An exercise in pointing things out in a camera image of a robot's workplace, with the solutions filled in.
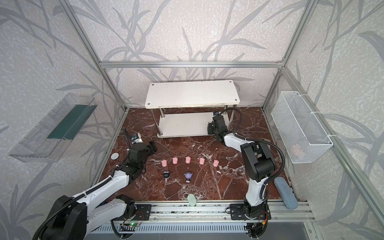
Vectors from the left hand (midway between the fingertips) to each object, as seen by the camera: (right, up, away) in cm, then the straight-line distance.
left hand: (149, 142), depth 86 cm
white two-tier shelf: (+17, +22, +34) cm, 43 cm away
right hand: (+37, +11, +12) cm, 40 cm away
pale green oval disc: (+25, -28, -11) cm, 39 cm away
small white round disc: (-25, -10, +8) cm, 28 cm away
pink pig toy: (+39, -13, +3) cm, 42 cm away
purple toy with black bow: (+23, -19, -3) cm, 30 cm away
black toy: (+11, -18, -4) cm, 21 cm away
